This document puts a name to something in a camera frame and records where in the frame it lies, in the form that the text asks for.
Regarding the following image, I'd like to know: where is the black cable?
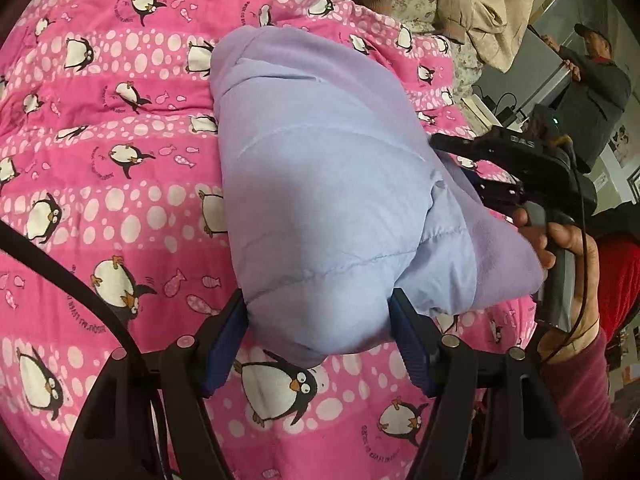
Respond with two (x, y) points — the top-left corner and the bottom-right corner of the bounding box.
(0, 219), (172, 480)

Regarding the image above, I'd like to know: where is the pink penguin quilt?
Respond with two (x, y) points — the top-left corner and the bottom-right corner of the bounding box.
(0, 0), (539, 480)

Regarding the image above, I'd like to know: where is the person's right hand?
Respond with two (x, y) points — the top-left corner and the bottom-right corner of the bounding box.
(513, 208), (600, 364)

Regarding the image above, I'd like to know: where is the lavender padded jacket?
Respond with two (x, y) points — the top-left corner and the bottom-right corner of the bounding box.
(210, 26), (544, 367)

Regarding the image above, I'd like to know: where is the bystander in dark jacket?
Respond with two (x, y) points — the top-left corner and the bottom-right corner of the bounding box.
(540, 24), (631, 174)

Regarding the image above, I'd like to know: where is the right forearm maroon sleeve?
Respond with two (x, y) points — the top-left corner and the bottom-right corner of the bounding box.
(540, 332), (639, 479)

